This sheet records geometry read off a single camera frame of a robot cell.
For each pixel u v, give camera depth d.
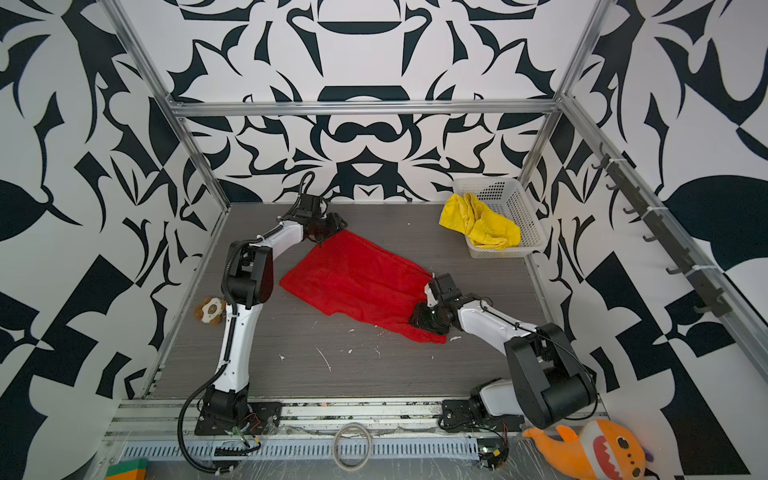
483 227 1.02
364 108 0.96
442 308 0.70
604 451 0.63
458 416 0.74
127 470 0.66
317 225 0.94
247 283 0.64
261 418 0.74
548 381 0.43
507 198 1.18
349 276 0.96
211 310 0.89
